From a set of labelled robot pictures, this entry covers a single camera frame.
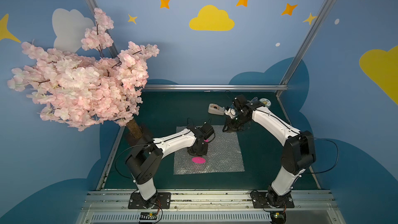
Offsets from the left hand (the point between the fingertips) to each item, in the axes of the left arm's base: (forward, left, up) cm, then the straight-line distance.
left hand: (202, 152), depth 86 cm
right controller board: (-28, -37, -7) cm, 47 cm away
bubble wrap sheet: (0, -13, -5) cm, 14 cm away
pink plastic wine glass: (-4, +2, 0) cm, 5 cm away
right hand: (+11, -14, +9) cm, 19 cm away
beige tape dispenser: (+33, -8, -1) cm, 34 cm away
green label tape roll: (+36, -43, +4) cm, 57 cm away
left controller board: (-30, +25, -6) cm, 39 cm away
